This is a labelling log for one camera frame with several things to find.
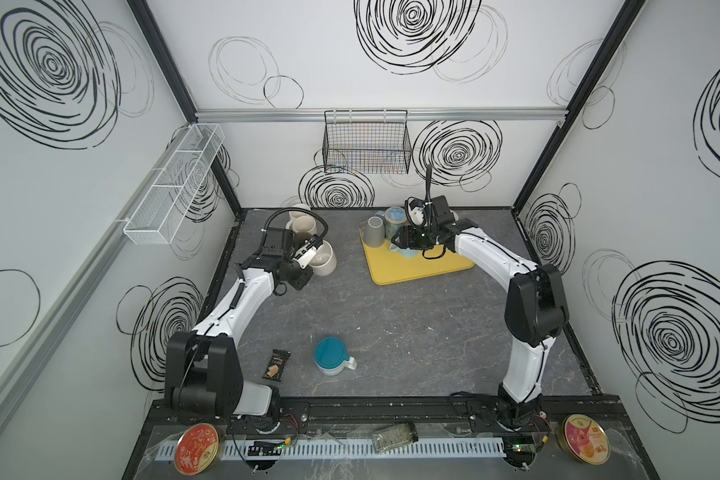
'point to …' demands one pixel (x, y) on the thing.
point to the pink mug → (302, 223)
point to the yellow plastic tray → (388, 266)
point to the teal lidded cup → (331, 356)
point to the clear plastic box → (395, 437)
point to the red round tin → (197, 449)
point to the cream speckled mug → (325, 260)
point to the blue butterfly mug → (394, 217)
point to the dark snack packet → (275, 367)
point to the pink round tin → (585, 438)
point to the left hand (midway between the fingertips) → (305, 265)
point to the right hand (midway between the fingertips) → (394, 239)
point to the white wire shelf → (167, 199)
